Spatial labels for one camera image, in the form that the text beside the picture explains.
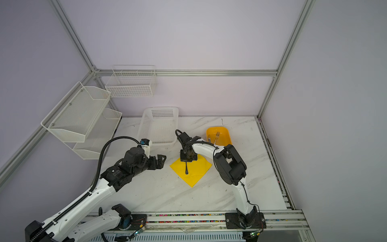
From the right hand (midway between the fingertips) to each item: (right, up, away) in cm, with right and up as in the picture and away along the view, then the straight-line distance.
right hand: (182, 160), depth 94 cm
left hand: (-12, +5, -17) cm, 21 cm away
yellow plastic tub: (+29, +13, +13) cm, 34 cm away
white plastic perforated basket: (-21, +23, +23) cm, 39 cm away
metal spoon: (+3, -5, -3) cm, 6 cm away
